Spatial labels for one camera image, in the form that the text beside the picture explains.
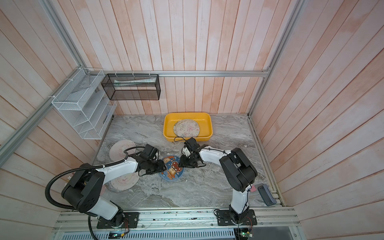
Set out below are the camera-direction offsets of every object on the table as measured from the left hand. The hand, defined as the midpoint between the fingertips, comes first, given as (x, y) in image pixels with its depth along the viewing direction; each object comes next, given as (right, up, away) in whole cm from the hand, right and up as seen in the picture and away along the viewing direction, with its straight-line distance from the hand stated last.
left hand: (163, 171), depth 89 cm
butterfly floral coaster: (+14, +27, +21) cm, 37 cm away
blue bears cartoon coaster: (+7, 0, +1) cm, 7 cm away
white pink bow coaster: (-21, -5, -4) cm, 22 cm away
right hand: (+11, +3, +3) cm, 12 cm away
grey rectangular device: (+58, -11, -12) cm, 60 cm away
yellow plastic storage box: (+28, +34, +27) cm, 52 cm away
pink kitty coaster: (-34, +11, +12) cm, 38 cm away
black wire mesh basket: (-26, +57, +17) cm, 65 cm away
